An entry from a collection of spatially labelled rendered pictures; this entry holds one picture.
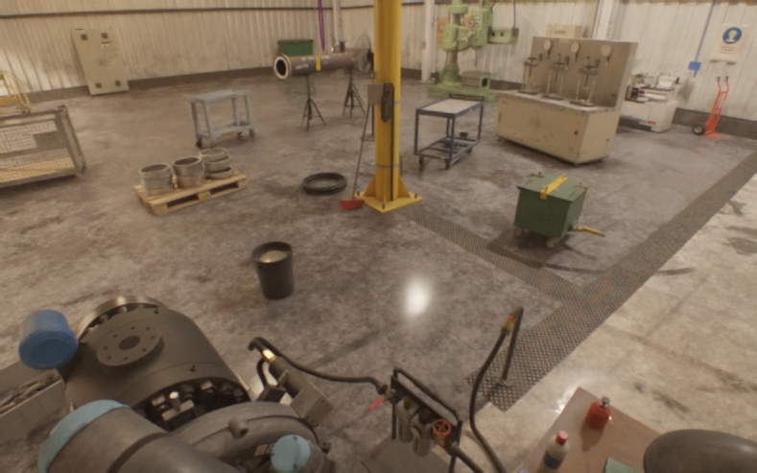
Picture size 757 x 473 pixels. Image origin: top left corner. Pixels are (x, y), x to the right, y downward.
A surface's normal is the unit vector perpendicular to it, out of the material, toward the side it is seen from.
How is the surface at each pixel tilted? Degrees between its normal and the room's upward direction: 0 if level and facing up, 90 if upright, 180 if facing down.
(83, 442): 13
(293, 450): 19
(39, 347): 90
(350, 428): 0
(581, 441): 0
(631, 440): 0
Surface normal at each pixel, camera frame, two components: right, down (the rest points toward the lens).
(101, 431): 0.04, -0.91
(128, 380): -0.14, -0.79
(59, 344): 0.69, 0.36
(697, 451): -0.73, -0.66
